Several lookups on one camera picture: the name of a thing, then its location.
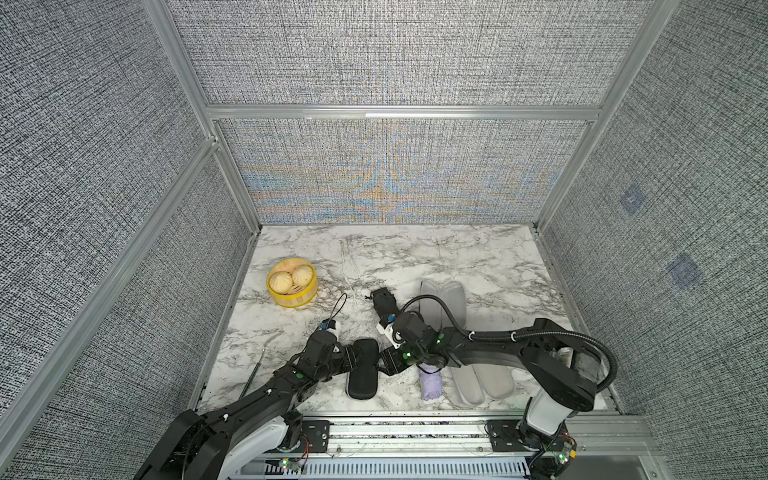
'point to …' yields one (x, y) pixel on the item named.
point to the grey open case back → (452, 294)
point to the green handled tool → (258, 365)
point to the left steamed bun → (281, 283)
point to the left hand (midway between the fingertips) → (363, 353)
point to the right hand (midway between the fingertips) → (378, 357)
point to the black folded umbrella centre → (385, 304)
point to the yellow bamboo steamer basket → (297, 296)
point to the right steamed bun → (302, 275)
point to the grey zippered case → (361, 383)
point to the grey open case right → (476, 383)
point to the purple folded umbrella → (431, 384)
